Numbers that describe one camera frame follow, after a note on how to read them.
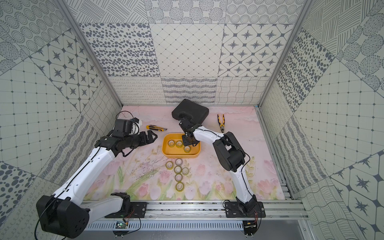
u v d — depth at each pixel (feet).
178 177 2.77
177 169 2.88
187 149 3.13
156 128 3.46
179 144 3.21
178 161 2.97
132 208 2.36
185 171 2.87
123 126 1.96
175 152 3.15
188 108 3.78
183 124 2.62
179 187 2.66
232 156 1.80
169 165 2.93
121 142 1.87
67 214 1.22
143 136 2.30
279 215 2.44
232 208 2.45
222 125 3.52
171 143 3.22
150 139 2.35
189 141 2.80
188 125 2.62
